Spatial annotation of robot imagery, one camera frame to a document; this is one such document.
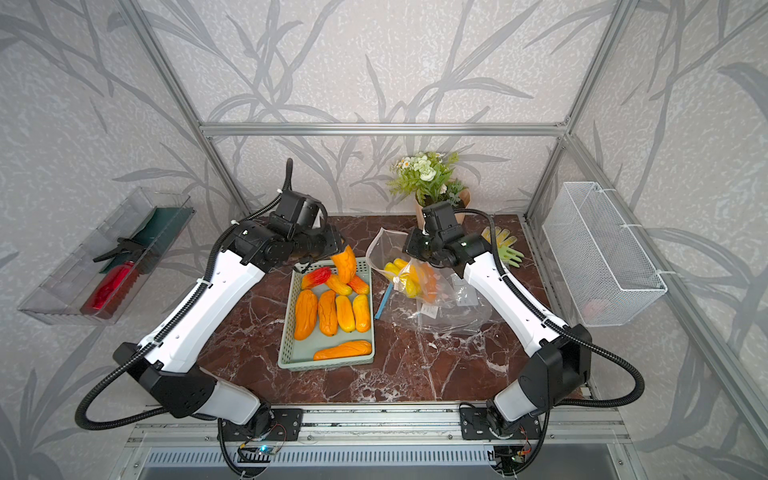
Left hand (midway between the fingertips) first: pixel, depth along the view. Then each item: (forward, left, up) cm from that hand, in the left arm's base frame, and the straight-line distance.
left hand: (345, 245), depth 72 cm
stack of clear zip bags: (-2, -32, -29) cm, 43 cm away
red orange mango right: (+4, -1, -25) cm, 26 cm away
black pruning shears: (-4, +48, +4) cm, 48 cm away
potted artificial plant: (+28, -21, -1) cm, 35 cm away
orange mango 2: (-5, -2, -26) cm, 27 cm away
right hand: (+5, -14, -4) cm, 16 cm away
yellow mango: (-4, -16, -6) cm, 18 cm away
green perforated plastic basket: (-16, +16, -30) cm, 37 cm away
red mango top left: (+6, +13, -25) cm, 29 cm away
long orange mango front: (-16, 0, -26) cm, 30 cm away
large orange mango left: (-5, +15, -26) cm, 30 cm away
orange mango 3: (+5, -23, -24) cm, 34 cm away
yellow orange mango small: (+5, +6, -27) cm, 28 cm away
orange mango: (-4, 0, -3) cm, 4 cm away
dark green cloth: (+2, +47, 0) cm, 47 cm away
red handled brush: (-15, +44, +4) cm, 47 cm away
